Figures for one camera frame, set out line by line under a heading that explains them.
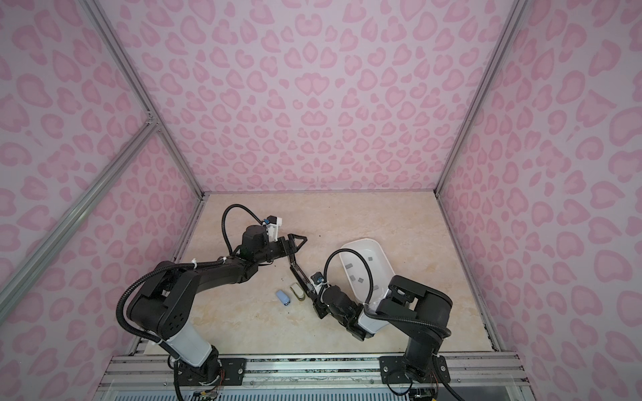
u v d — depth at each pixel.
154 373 0.75
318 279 0.76
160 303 0.47
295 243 0.82
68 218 0.63
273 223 0.84
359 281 0.92
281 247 0.81
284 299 0.86
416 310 0.47
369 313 0.52
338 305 0.67
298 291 0.88
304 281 0.90
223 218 0.72
